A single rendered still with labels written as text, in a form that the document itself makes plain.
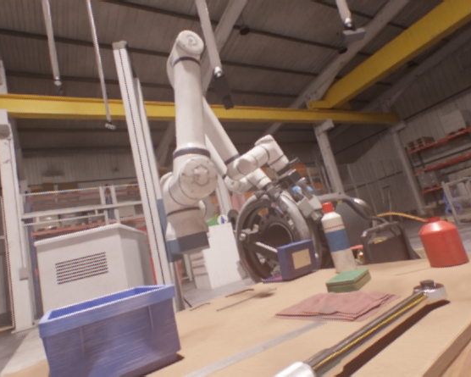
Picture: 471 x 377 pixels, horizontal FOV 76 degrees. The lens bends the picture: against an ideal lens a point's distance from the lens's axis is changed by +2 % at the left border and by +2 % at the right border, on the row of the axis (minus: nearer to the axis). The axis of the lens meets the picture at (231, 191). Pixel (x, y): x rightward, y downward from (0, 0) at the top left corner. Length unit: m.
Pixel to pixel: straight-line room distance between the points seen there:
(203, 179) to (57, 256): 0.69
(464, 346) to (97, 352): 0.48
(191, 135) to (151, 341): 0.84
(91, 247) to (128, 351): 0.89
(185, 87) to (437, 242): 1.02
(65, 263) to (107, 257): 0.16
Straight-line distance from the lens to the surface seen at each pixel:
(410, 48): 13.77
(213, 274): 5.94
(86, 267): 1.40
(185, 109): 1.28
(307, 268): 1.18
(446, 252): 0.87
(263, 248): 2.16
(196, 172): 1.13
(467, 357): 0.48
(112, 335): 0.54
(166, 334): 0.56
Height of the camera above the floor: 0.62
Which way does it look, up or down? 11 degrees up
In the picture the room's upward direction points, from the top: 14 degrees counter-clockwise
